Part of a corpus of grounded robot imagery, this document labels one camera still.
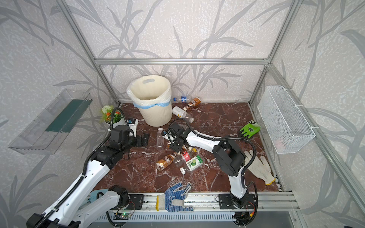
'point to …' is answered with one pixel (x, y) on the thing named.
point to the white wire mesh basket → (286, 129)
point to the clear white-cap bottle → (159, 138)
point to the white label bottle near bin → (180, 112)
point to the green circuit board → (121, 216)
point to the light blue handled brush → (96, 194)
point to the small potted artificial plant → (119, 119)
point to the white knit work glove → (261, 170)
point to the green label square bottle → (191, 165)
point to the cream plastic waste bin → (156, 116)
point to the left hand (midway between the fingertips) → (143, 129)
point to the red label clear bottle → (181, 159)
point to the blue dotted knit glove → (172, 201)
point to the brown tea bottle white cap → (164, 162)
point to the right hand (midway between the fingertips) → (175, 138)
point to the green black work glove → (251, 129)
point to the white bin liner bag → (149, 90)
